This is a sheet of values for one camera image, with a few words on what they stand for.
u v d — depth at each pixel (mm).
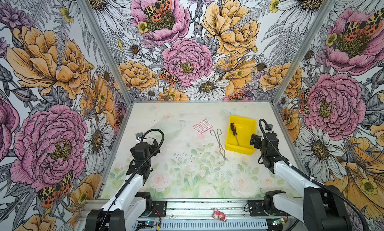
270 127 754
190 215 736
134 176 567
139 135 741
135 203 590
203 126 1072
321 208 411
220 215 702
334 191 414
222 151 944
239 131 1022
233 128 1024
